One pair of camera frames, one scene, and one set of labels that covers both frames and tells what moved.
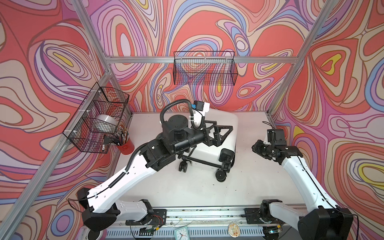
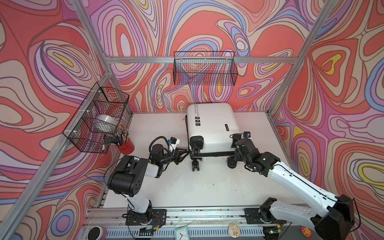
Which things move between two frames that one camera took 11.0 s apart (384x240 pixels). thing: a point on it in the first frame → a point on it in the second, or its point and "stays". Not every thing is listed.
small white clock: [182, 234] stays
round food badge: [234, 230] stays
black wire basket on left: [97, 120] stays
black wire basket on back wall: [206, 68] stays
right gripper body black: [262, 149] → [240, 157]
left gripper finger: [219, 139] → [179, 159]
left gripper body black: [207, 141] → [167, 159]
